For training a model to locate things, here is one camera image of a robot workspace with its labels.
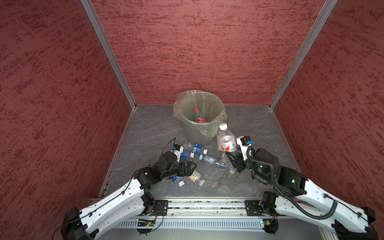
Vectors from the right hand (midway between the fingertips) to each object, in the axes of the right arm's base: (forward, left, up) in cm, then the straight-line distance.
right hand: (228, 155), depth 67 cm
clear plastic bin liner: (+37, +5, -5) cm, 37 cm away
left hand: (-1, +19, -13) cm, 23 cm away
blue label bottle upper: (+14, +14, -19) cm, 27 cm away
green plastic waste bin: (+27, +17, -24) cm, 40 cm away
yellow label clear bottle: (-3, +16, -19) cm, 25 cm away
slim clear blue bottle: (+6, +4, -21) cm, 23 cm away
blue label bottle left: (+10, +22, -19) cm, 31 cm away
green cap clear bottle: (-5, -2, -26) cm, 26 cm away
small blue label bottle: (-3, +25, -22) cm, 34 cm away
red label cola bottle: (+33, +12, -12) cm, 37 cm away
